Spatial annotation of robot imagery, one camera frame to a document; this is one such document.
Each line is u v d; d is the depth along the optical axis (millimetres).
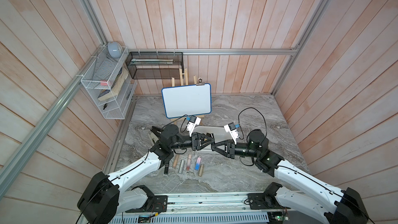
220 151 651
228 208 731
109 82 697
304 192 477
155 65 1038
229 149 615
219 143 652
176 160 868
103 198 398
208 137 648
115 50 821
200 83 889
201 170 835
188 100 909
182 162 857
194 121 648
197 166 850
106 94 793
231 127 647
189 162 857
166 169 836
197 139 621
